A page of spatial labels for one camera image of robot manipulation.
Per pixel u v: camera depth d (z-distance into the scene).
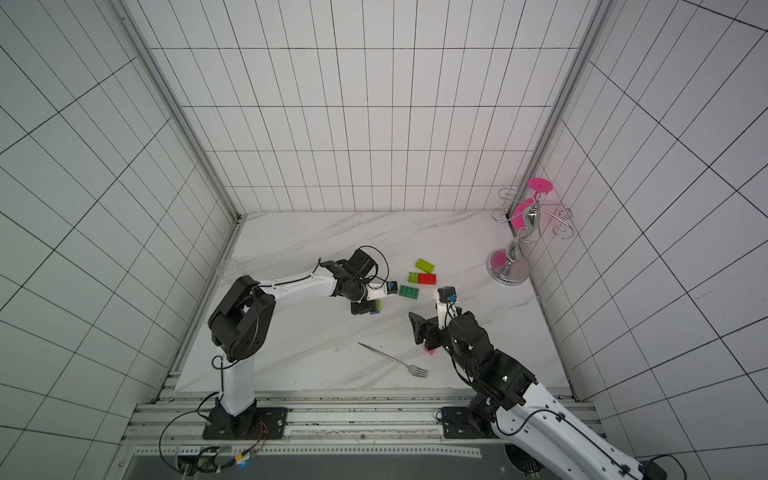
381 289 0.81
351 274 0.70
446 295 0.61
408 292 0.95
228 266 1.09
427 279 1.00
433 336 0.63
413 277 1.00
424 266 1.03
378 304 0.90
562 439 0.45
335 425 0.74
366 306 0.82
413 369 0.81
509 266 1.03
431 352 0.84
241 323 0.50
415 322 0.70
